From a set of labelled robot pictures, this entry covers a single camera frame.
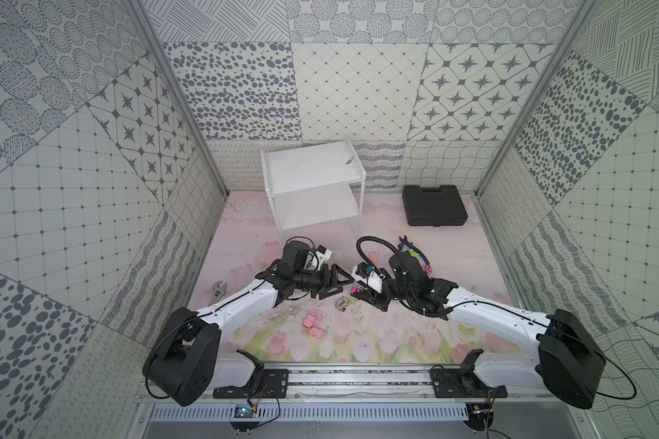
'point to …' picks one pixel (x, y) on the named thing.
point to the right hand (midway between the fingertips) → (360, 289)
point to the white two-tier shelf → (307, 184)
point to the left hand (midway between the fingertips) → (355, 289)
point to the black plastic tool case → (433, 207)
